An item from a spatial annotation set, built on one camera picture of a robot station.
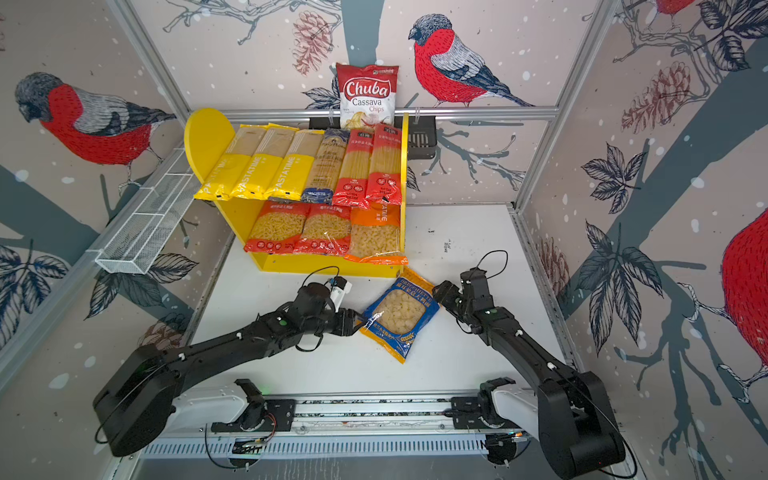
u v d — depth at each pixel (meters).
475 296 0.66
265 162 0.74
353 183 0.67
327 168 0.71
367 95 0.84
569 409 0.41
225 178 0.70
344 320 0.72
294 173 0.71
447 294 0.78
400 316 0.88
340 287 0.76
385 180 0.66
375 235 0.89
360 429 0.73
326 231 0.89
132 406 0.40
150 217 0.76
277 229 0.92
